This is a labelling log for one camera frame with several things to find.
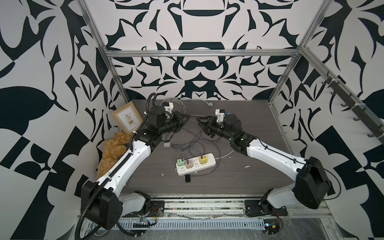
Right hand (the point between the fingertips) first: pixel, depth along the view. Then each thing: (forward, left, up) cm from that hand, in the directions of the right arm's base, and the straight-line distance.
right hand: (195, 118), depth 73 cm
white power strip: (-13, -1, -26) cm, 29 cm away
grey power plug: (+35, -12, -26) cm, 45 cm away
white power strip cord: (+31, +8, -28) cm, 43 cm away
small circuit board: (-41, -35, -30) cm, 62 cm away
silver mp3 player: (+1, +18, -28) cm, 33 cm away
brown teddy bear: (-5, +47, -20) cm, 51 cm away
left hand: (+2, +2, +2) cm, 4 cm away
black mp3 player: (-19, +5, -28) cm, 34 cm away
